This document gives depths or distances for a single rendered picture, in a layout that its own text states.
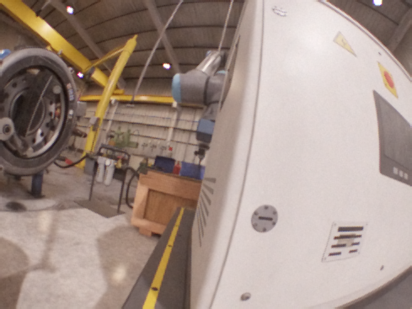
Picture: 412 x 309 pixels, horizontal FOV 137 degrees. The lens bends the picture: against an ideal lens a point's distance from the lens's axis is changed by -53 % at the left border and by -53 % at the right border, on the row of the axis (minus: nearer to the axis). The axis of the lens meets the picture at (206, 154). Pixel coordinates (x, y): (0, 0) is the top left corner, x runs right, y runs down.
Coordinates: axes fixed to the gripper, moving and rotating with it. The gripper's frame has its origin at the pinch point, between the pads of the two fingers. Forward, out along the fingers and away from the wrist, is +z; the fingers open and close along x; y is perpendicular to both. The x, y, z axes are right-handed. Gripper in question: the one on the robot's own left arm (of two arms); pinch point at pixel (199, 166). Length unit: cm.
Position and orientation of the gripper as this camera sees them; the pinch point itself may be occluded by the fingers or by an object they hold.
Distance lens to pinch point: 136.2
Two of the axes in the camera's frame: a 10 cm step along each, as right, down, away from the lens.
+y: -9.8, -2.0, 1.0
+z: -2.1, 9.7, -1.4
